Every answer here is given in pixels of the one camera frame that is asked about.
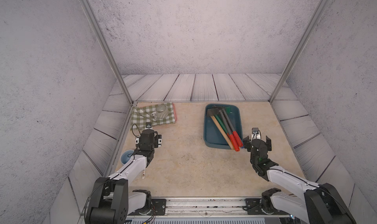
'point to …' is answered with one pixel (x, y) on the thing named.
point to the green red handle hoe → (221, 124)
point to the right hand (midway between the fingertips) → (259, 136)
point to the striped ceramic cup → (161, 112)
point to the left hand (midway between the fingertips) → (151, 135)
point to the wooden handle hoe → (212, 113)
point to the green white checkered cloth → (141, 116)
